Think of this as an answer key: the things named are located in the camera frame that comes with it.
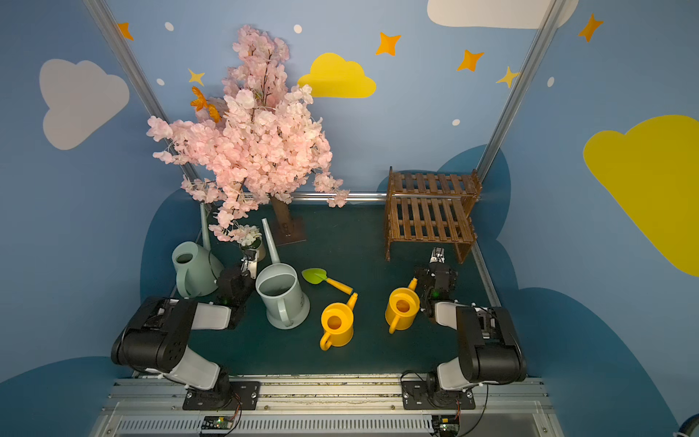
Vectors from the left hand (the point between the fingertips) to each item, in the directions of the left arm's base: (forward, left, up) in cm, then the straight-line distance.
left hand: (260, 261), depth 94 cm
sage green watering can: (-7, +17, +5) cm, 19 cm away
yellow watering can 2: (-17, -48, +4) cm, 51 cm away
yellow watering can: (-23, -29, +4) cm, 37 cm away
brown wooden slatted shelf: (+22, -59, +7) cm, 63 cm away
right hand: (+1, -63, 0) cm, 63 cm away
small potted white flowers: (+5, +3, +5) cm, 8 cm away
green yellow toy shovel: (-1, -20, -6) cm, 21 cm away
